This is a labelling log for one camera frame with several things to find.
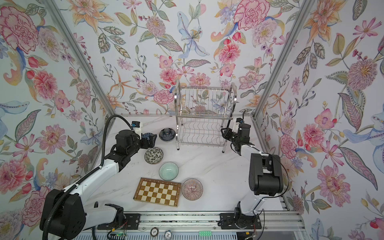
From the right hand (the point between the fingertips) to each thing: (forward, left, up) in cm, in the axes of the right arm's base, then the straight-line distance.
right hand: (222, 129), depth 96 cm
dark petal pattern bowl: (+3, +38, -11) cm, 39 cm away
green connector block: (-54, +11, -12) cm, 57 cm away
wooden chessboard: (-37, +36, -10) cm, 53 cm away
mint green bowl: (-24, +33, -12) cm, 42 cm away
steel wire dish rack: (+31, +13, -15) cm, 37 cm away
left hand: (-12, +42, +7) cm, 44 cm away
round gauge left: (-55, +35, -13) cm, 67 cm away
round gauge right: (-56, +28, -9) cm, 63 cm away
